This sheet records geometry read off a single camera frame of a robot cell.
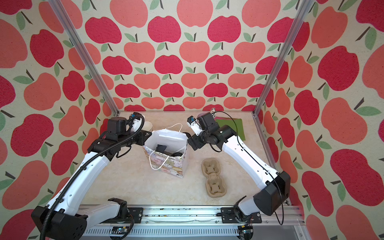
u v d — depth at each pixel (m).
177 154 0.83
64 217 0.37
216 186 0.82
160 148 0.83
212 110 0.93
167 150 0.84
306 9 0.70
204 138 0.63
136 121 0.66
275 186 0.40
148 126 0.93
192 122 0.66
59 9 0.70
